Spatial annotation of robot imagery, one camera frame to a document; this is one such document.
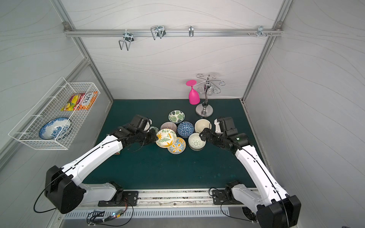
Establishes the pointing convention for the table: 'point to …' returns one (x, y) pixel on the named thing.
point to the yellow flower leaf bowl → (166, 138)
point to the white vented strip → (157, 212)
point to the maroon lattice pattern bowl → (196, 150)
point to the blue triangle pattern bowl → (185, 128)
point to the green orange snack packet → (118, 153)
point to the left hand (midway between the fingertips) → (159, 138)
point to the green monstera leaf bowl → (156, 128)
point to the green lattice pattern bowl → (195, 141)
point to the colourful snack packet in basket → (82, 101)
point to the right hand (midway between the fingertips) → (206, 136)
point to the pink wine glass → (194, 96)
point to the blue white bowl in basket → (55, 128)
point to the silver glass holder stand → (202, 110)
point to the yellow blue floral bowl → (178, 147)
